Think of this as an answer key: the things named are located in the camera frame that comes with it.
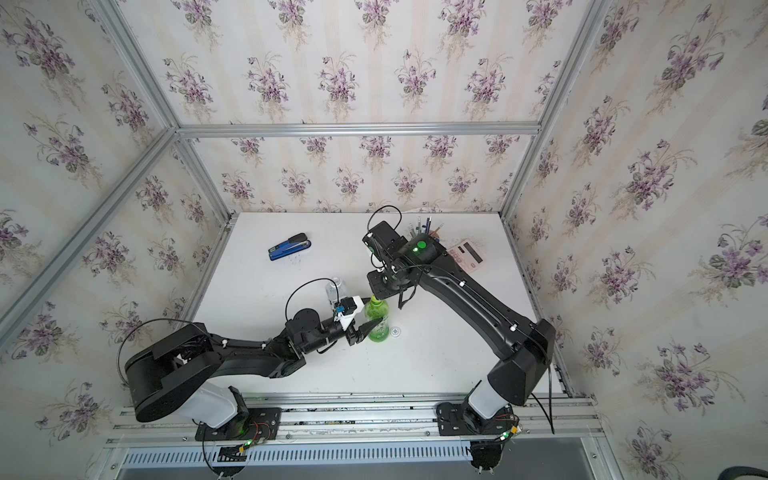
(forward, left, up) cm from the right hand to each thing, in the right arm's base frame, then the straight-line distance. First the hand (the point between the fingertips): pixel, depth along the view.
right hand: (386, 288), depth 74 cm
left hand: (-4, +1, -6) cm, 8 cm away
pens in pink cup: (+30, -13, -10) cm, 34 cm away
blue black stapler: (+29, +34, -18) cm, 48 cm away
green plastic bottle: (0, +4, -13) cm, 14 cm away
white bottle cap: (-3, -3, -21) cm, 21 cm away
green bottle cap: (-7, +2, +7) cm, 11 cm away
